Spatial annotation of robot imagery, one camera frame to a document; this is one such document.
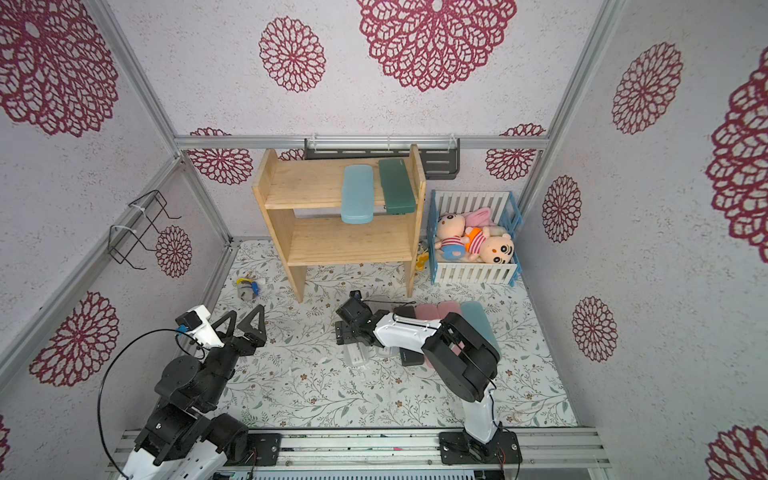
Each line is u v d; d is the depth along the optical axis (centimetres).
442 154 97
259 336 61
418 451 75
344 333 83
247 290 100
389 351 90
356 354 88
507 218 113
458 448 73
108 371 41
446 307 100
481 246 102
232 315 69
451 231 105
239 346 59
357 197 70
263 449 73
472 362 48
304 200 70
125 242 73
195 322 56
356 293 85
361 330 71
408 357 87
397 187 74
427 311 98
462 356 51
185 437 49
